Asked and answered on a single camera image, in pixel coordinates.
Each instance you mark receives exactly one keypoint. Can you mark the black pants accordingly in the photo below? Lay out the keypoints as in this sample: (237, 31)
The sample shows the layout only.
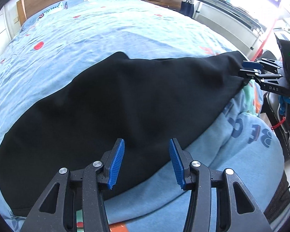
(144, 102)

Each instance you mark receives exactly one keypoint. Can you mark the red framed mirror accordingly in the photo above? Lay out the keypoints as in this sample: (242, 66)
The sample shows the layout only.
(280, 28)

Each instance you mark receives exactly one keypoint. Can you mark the dark blue bag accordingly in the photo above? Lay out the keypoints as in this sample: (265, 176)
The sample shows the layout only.
(187, 8)

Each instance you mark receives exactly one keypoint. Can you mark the blue patterned bed cover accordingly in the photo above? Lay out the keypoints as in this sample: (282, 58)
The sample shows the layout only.
(50, 51)

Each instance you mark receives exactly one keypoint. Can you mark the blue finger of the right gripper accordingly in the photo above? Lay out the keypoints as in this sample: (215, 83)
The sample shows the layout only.
(251, 65)
(252, 74)

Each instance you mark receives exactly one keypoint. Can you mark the long grey desk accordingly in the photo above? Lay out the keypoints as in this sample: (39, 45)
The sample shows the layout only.
(237, 27)

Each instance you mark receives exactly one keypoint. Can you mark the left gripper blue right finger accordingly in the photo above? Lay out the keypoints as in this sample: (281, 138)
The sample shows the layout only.
(236, 208)

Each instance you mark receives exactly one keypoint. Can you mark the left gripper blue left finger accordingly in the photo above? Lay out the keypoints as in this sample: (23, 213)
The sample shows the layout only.
(55, 208)

